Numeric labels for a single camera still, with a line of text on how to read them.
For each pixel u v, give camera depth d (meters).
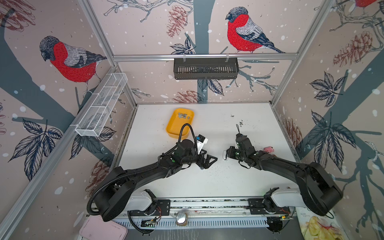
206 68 1.04
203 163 0.70
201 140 0.71
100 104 0.79
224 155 0.90
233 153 0.79
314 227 0.65
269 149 0.92
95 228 0.67
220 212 0.73
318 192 0.42
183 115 1.14
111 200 0.41
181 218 0.67
